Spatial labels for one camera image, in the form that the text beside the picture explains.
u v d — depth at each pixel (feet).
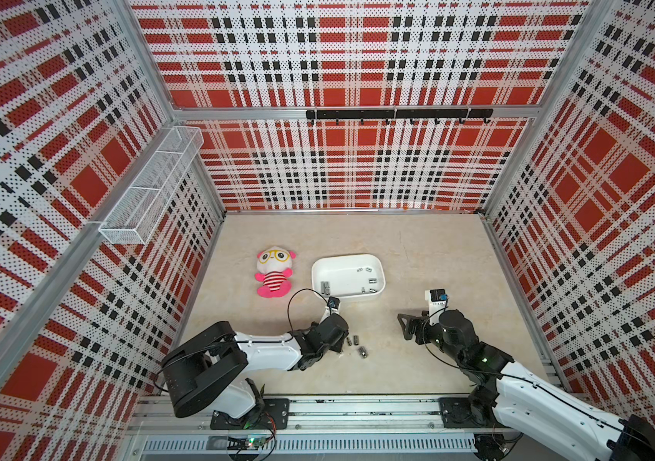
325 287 3.21
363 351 2.74
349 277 3.24
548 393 1.64
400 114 2.98
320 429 2.37
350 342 2.82
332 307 2.56
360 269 3.35
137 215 2.31
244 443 2.29
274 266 3.16
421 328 2.38
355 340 2.83
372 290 3.16
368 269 3.33
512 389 1.75
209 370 1.42
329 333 2.18
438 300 2.31
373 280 3.24
